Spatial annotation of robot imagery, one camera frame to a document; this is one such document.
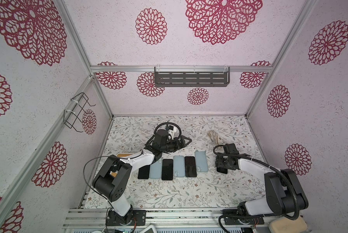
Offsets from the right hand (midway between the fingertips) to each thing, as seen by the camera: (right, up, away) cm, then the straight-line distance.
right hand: (220, 160), depth 93 cm
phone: (-49, -7, -3) cm, 49 cm away
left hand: (-22, +12, -9) cm, 27 cm away
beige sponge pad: (+22, -25, -25) cm, 41 cm away
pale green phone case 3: (-12, -1, +2) cm, 12 cm away
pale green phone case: (-41, -5, -3) cm, 42 cm away
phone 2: (-34, -5, -3) cm, 35 cm away
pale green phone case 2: (-27, -4, +1) cm, 27 cm away
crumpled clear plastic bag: (-1, +15, +10) cm, 18 cm away
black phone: (-20, -3, -1) cm, 20 cm away
